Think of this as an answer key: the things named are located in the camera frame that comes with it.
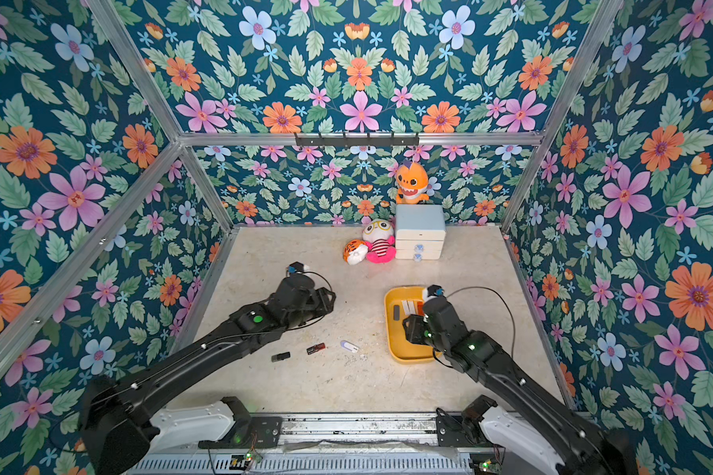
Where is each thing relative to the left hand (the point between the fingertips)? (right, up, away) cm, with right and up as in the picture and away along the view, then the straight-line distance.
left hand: (343, 297), depth 77 cm
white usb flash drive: (+19, -6, +19) cm, 28 cm away
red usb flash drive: (+23, -7, +20) cm, 31 cm away
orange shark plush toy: (+20, +35, +19) cm, 45 cm away
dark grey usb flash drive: (+15, -8, +18) cm, 25 cm away
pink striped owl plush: (+10, +15, +30) cm, 35 cm away
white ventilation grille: (-6, -39, -7) cm, 40 cm away
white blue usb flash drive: (+1, -17, +11) cm, 20 cm away
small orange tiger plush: (+1, +12, +27) cm, 30 cm away
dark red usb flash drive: (-10, -17, +11) cm, 23 cm away
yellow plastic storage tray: (+16, -17, +13) cm, 27 cm away
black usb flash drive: (-20, -19, +8) cm, 28 cm away
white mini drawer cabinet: (+23, +19, +21) cm, 37 cm away
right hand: (+18, -7, +1) cm, 19 cm away
